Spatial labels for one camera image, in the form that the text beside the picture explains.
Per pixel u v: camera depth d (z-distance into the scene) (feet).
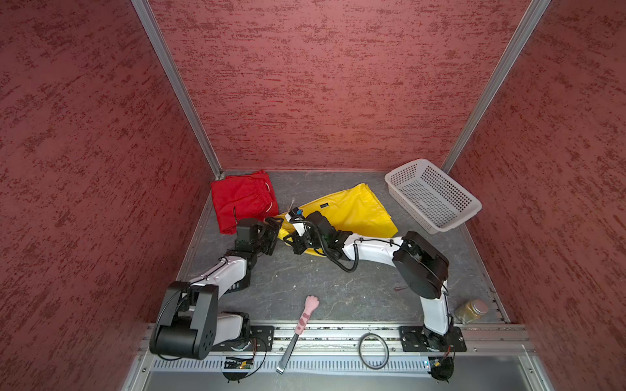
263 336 2.44
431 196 3.63
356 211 3.43
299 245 2.54
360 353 2.33
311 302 2.60
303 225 2.53
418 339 2.41
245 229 2.26
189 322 1.37
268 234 2.60
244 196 3.52
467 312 2.43
